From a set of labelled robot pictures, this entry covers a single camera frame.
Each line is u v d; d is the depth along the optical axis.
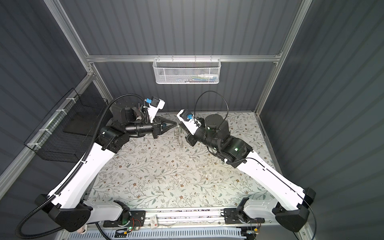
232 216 0.74
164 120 0.57
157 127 0.52
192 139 0.54
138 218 0.73
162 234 0.77
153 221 0.72
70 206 0.39
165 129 0.59
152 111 0.53
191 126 0.50
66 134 0.73
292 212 0.40
